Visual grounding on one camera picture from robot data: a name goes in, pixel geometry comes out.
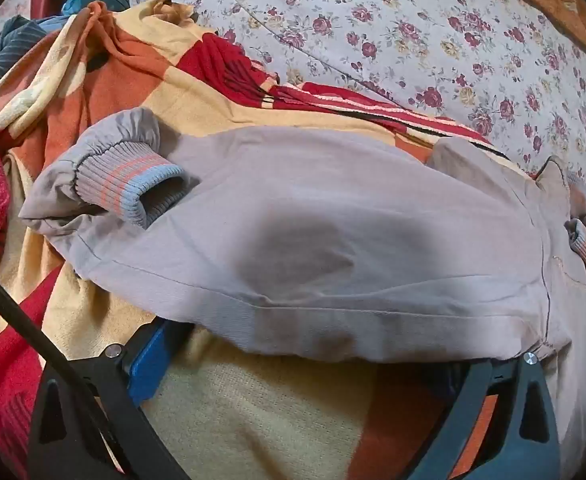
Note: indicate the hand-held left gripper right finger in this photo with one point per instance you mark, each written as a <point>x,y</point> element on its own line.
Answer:
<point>478,392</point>

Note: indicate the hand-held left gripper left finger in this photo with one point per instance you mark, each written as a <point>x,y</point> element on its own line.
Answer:
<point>153,360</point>

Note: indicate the grey jacket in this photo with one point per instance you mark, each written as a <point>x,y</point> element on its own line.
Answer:
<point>323,240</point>

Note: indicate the blue striped cloth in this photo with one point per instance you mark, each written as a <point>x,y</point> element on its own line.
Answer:
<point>8,50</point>

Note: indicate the floral bedsheet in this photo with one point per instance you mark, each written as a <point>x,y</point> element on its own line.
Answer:
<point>398,25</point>

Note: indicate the orange trimmed cushion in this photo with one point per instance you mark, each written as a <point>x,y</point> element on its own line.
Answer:
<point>548,7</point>

